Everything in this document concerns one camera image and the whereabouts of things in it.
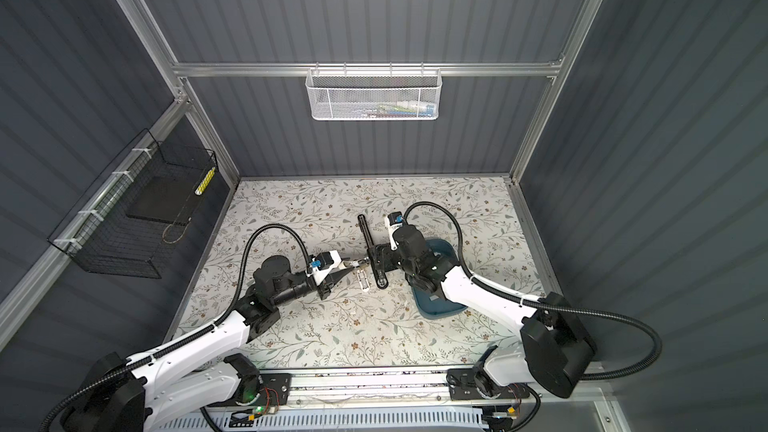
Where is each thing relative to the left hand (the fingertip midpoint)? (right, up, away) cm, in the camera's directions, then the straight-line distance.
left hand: (349, 260), depth 76 cm
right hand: (+9, +2, +7) cm, 11 cm away
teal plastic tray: (+22, -15, +11) cm, 28 cm away
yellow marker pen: (-41, +21, +6) cm, 47 cm away
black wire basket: (-53, +10, -4) cm, 54 cm away
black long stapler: (+7, -8, +16) cm, 19 cm away
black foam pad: (-48, +16, +1) cm, 51 cm away
